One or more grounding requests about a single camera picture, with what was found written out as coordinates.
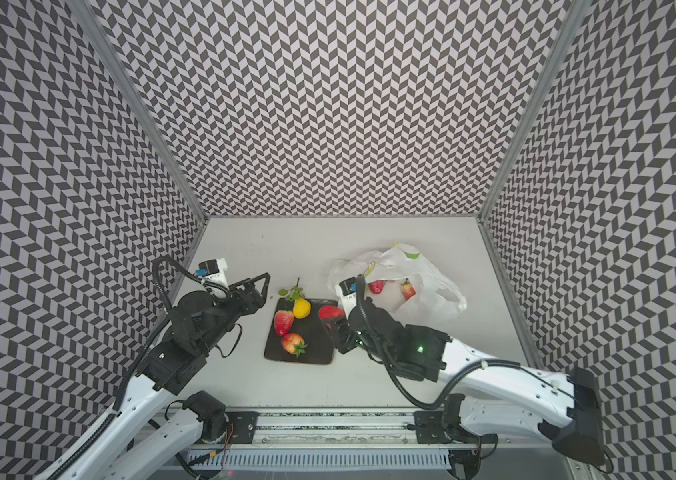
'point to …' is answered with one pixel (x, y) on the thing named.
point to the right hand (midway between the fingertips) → (334, 329)
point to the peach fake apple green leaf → (294, 343)
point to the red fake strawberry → (283, 321)
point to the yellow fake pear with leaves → (301, 307)
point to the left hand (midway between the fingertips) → (264, 281)
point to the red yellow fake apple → (408, 291)
